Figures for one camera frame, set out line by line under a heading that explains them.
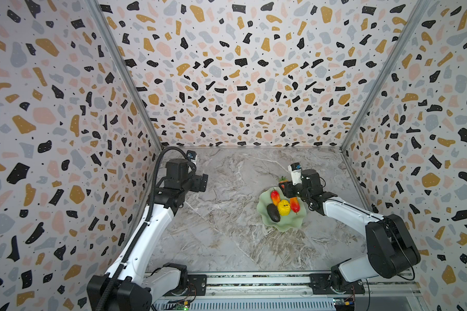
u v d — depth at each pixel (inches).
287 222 35.4
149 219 18.3
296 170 31.4
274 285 30.0
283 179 35.4
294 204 35.2
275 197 36.7
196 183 27.5
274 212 35.4
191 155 26.4
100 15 27.8
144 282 16.5
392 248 17.3
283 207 35.4
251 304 30.7
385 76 35.2
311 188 27.6
